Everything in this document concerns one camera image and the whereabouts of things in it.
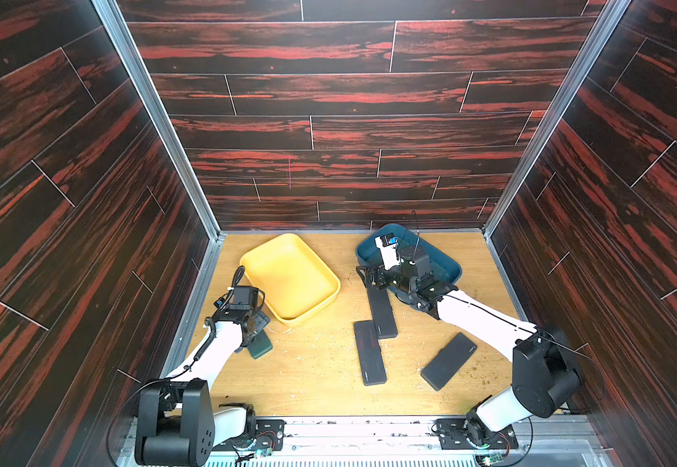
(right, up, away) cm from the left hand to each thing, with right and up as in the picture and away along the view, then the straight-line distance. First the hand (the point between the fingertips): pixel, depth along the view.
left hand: (255, 325), depth 89 cm
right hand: (+37, +20, -3) cm, 43 cm away
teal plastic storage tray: (+64, +19, +15) cm, 68 cm away
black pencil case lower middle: (+36, -9, -3) cm, 37 cm away
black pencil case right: (+59, -10, -4) cm, 60 cm away
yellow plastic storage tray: (+10, +13, +19) cm, 25 cm away
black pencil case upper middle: (+41, +3, +7) cm, 42 cm away
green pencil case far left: (+2, -6, -1) cm, 6 cm away
